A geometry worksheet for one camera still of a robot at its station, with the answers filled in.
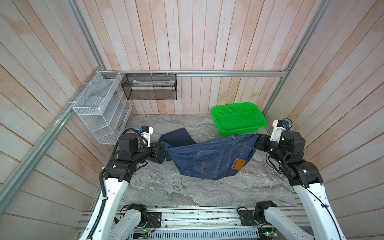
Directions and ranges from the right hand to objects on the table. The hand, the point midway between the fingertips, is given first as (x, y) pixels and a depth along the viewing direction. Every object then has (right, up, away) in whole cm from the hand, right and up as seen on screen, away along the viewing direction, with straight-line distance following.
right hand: (258, 134), depth 69 cm
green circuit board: (+6, -48, +2) cm, 48 cm away
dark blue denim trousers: (-23, -12, +3) cm, 26 cm away
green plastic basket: (+7, +12, +50) cm, 52 cm away
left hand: (-44, -7, +1) cm, 45 cm away
